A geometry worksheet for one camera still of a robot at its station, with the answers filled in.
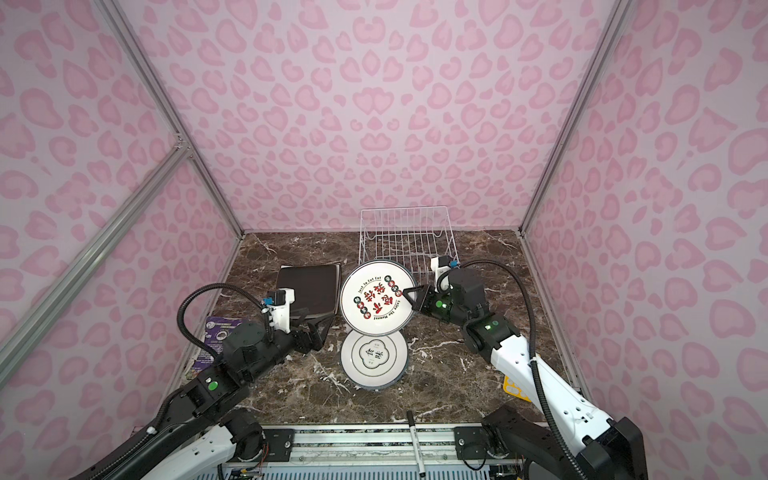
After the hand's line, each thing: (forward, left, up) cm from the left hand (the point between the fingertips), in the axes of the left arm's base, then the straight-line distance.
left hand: (322, 310), depth 70 cm
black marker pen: (-24, -21, -23) cm, 40 cm away
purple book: (+6, +37, -22) cm, 44 cm away
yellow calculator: (-12, -49, -23) cm, 55 cm away
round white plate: (+4, -11, -2) cm, 12 cm away
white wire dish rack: (+45, -24, -24) cm, 56 cm away
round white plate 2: (-4, -11, -24) cm, 26 cm away
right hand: (+4, -19, +1) cm, 19 cm away
